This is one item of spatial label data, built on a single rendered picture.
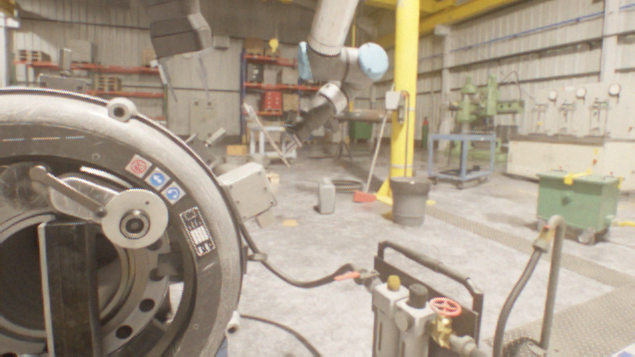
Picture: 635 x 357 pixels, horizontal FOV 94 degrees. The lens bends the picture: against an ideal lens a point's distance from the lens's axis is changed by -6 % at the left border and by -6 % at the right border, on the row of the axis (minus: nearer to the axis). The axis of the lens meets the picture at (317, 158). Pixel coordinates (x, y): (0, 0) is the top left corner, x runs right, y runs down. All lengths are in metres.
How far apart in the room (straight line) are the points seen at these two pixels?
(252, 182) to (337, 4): 0.43
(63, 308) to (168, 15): 0.53
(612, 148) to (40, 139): 6.04
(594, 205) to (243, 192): 2.96
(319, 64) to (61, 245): 0.64
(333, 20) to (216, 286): 0.63
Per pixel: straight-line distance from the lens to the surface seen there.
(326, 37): 0.77
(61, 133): 0.67
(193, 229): 0.69
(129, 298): 0.88
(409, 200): 3.07
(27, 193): 0.75
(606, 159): 5.96
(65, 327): 0.75
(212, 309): 0.78
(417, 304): 0.92
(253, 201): 0.74
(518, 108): 11.20
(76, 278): 0.71
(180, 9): 0.47
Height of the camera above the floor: 0.92
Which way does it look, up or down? 6 degrees down
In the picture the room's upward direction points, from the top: 1 degrees clockwise
